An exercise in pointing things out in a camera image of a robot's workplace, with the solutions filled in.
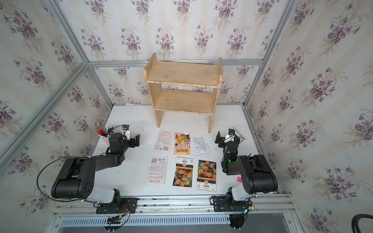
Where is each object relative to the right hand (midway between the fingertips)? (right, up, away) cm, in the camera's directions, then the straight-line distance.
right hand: (228, 133), depth 90 cm
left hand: (-62, -1, +3) cm, 62 cm away
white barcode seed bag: (-43, -7, +8) cm, 44 cm away
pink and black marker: (+4, -26, -8) cm, 27 cm away
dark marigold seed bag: (-28, -22, -6) cm, 37 cm away
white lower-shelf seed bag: (-45, -22, -4) cm, 50 cm away
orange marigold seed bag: (-15, -24, -6) cm, 29 cm away
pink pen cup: (-77, -3, -2) cm, 77 cm away
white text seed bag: (-18, -9, +6) cm, 20 cm away
